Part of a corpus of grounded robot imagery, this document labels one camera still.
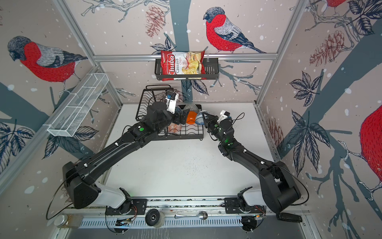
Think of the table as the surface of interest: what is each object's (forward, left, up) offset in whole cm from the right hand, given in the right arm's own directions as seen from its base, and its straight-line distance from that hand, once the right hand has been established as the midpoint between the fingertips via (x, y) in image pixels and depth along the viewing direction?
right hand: (200, 112), depth 78 cm
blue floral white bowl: (-2, 0, -3) cm, 4 cm away
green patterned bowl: (+24, +6, -21) cm, 33 cm away
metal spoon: (-43, -3, -29) cm, 52 cm away
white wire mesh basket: (+5, +67, +4) cm, 67 cm away
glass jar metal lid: (-48, +59, -17) cm, 78 cm away
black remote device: (-42, -44, -27) cm, 66 cm away
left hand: (-2, +8, +8) cm, 11 cm away
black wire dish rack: (+21, +30, -6) cm, 37 cm away
